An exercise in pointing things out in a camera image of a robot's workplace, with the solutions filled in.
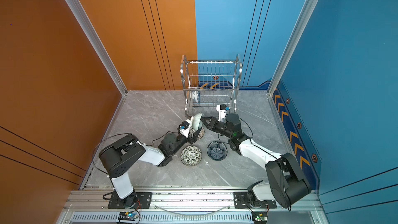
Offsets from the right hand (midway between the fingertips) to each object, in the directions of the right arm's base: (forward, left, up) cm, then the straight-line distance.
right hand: (202, 120), depth 80 cm
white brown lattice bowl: (-4, +1, -8) cm, 9 cm away
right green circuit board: (-39, -26, -21) cm, 52 cm away
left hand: (+2, +3, -5) cm, 7 cm away
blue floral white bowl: (+25, +5, -7) cm, 26 cm away
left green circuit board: (-40, +34, -20) cm, 56 cm away
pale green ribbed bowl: (0, +4, -1) cm, 4 cm away
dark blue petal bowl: (-9, -8, -19) cm, 22 cm away
